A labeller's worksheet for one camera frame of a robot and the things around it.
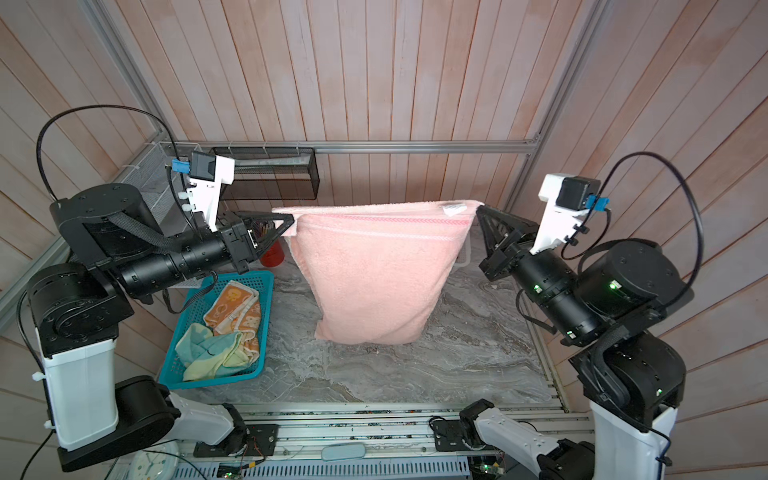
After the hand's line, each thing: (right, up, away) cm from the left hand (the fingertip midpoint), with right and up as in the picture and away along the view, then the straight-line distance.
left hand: (288, 231), depth 42 cm
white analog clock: (-40, -52, +27) cm, 71 cm away
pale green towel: (-36, -31, +40) cm, 62 cm away
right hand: (+27, +3, 0) cm, 27 cm away
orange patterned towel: (-33, -20, +53) cm, 66 cm away
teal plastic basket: (-40, -33, +33) cm, 62 cm away
